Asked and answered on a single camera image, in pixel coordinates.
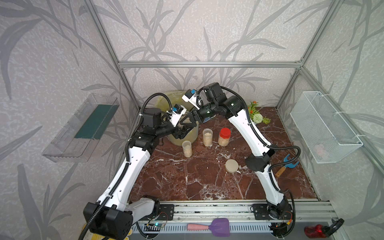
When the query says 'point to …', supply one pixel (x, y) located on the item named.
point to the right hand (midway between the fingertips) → (183, 118)
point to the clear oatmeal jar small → (187, 148)
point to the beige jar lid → (231, 166)
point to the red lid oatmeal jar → (224, 136)
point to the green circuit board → (154, 225)
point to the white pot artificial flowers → (255, 116)
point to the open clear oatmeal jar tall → (207, 134)
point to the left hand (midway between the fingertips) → (187, 122)
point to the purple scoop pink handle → (219, 227)
